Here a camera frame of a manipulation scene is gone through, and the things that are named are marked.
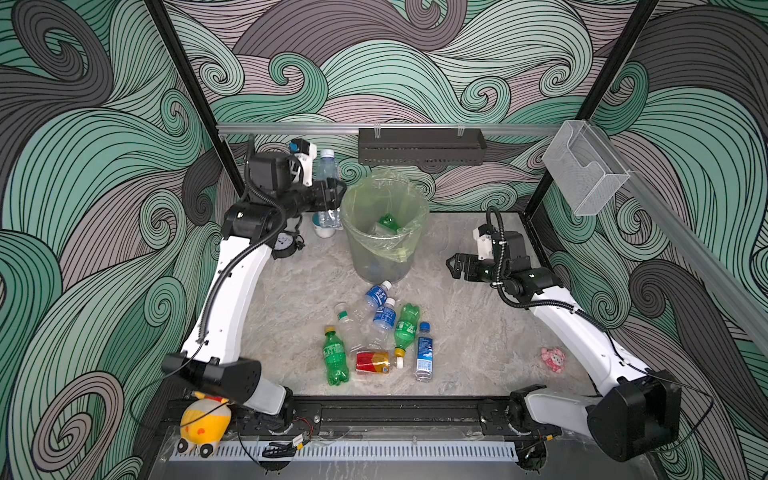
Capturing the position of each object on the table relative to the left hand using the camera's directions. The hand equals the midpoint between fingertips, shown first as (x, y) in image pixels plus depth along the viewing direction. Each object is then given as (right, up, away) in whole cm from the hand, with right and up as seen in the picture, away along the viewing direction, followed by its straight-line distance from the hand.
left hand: (336, 181), depth 67 cm
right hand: (+33, -20, +14) cm, 41 cm away
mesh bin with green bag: (+11, -3, +36) cm, 38 cm away
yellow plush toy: (-30, -55, 0) cm, 63 cm away
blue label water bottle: (+23, -45, +12) cm, 52 cm away
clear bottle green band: (+2, -41, +20) cm, 46 cm away
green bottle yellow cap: (+17, -39, +16) cm, 46 cm away
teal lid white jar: (-11, -11, +44) cm, 47 cm away
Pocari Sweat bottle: (+11, -39, +20) cm, 45 cm away
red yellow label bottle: (+9, -46, +11) cm, 48 cm away
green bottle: (+13, -7, +33) cm, 36 cm away
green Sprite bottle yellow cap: (-2, -46, +11) cm, 47 cm away
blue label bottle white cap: (+9, -31, +23) cm, 39 cm away
